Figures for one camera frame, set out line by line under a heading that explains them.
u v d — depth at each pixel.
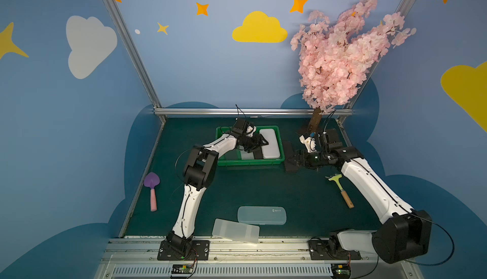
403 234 0.40
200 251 0.75
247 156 1.01
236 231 0.78
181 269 0.72
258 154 1.01
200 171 0.61
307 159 0.71
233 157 1.01
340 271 0.73
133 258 0.75
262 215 0.82
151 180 0.91
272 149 1.03
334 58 0.67
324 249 0.75
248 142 0.91
